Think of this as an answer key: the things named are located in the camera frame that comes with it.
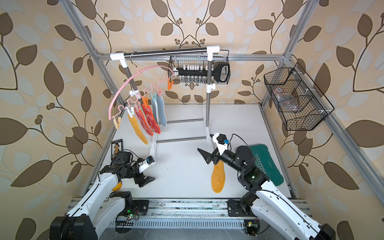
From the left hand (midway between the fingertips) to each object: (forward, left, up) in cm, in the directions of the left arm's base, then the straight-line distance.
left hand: (147, 169), depth 84 cm
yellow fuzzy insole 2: (+13, +3, +22) cm, 26 cm away
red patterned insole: (+21, 0, +19) cm, 29 cm away
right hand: (+4, -32, +24) cm, 40 cm away
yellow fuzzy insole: (-3, -40, -3) cm, 41 cm away
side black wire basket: (+20, -78, +31) cm, 86 cm away
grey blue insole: (+24, -7, +24) cm, 34 cm away
